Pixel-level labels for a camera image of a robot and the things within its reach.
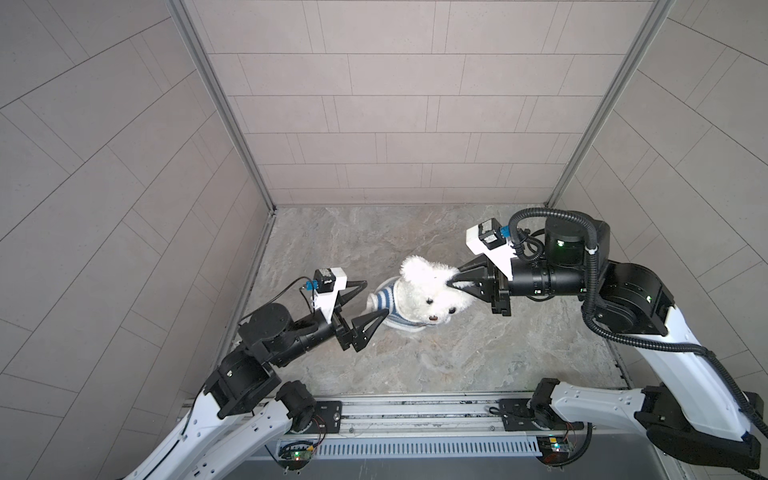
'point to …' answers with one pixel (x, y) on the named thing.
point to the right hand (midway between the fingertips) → (451, 284)
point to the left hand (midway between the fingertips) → (382, 305)
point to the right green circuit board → (553, 449)
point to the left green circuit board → (294, 457)
